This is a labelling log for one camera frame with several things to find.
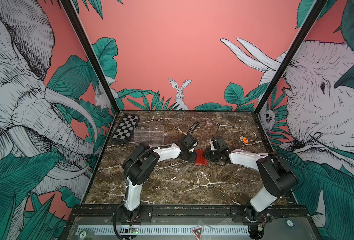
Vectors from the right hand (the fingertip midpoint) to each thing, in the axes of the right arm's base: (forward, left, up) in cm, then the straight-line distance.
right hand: (201, 152), depth 93 cm
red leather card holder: (-4, +1, -3) cm, 5 cm away
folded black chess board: (+18, +53, +2) cm, 56 cm away
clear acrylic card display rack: (+14, +33, -1) cm, 36 cm away
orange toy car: (+12, -31, -2) cm, 33 cm away
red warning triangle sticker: (-41, +4, -2) cm, 41 cm away
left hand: (-2, +3, -2) cm, 4 cm away
